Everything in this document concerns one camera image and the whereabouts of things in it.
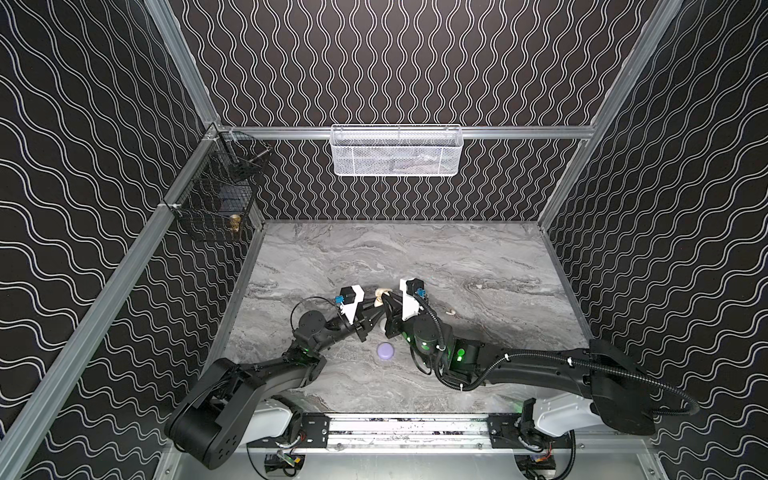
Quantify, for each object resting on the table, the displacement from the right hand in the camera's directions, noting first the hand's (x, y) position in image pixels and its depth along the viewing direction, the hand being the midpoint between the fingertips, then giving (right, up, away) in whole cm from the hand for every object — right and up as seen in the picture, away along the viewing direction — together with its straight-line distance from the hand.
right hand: (385, 298), depth 73 cm
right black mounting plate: (+30, -34, +1) cm, 45 cm away
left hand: (+2, -2, 0) cm, 3 cm away
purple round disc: (0, -17, +13) cm, 21 cm away
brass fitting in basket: (-42, +20, +10) cm, 47 cm away
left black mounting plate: (-18, -34, 0) cm, 38 cm away
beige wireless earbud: (+21, -8, +22) cm, 31 cm away
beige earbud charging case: (-2, -1, 0) cm, 2 cm away
